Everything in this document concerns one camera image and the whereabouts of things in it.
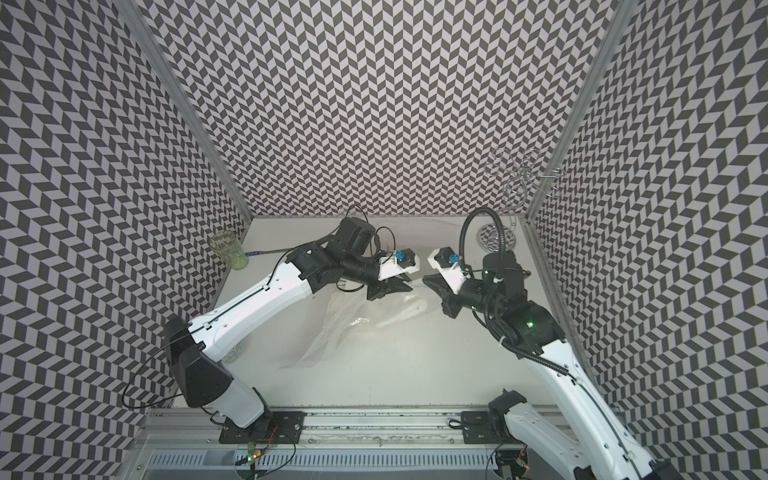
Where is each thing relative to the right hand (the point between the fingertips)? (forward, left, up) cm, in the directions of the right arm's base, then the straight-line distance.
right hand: (429, 284), depth 67 cm
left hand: (+1, +5, -2) cm, 6 cm away
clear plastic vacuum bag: (-3, +19, -17) cm, 25 cm away
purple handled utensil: (+22, +50, -16) cm, 57 cm away
